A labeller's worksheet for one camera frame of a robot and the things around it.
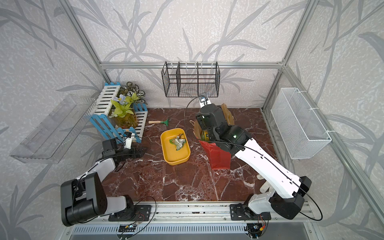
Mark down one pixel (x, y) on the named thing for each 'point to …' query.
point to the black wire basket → (189, 79)
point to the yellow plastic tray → (171, 155)
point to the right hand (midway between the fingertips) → (207, 108)
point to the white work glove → (260, 177)
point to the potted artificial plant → (124, 105)
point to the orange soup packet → (206, 138)
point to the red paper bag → (220, 158)
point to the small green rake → (165, 121)
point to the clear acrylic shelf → (49, 142)
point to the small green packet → (178, 142)
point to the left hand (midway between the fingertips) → (140, 145)
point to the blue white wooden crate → (106, 126)
